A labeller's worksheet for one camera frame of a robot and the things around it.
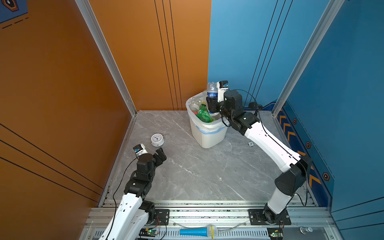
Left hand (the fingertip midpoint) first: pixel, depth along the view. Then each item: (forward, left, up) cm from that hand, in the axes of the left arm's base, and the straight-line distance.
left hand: (156, 150), depth 80 cm
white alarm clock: (+16, +5, -12) cm, 20 cm away
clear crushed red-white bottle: (+26, -20, +10) cm, 34 cm away
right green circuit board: (-34, -60, -17) cm, 72 cm away
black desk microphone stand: (+20, -53, +16) cm, 59 cm away
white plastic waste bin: (+11, -28, 0) cm, 30 cm away
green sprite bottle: (+20, -26, +8) cm, 33 cm away
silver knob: (-33, -73, -14) cm, 81 cm away
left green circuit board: (-35, +1, -17) cm, 39 cm away
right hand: (+18, -28, +22) cm, 40 cm away
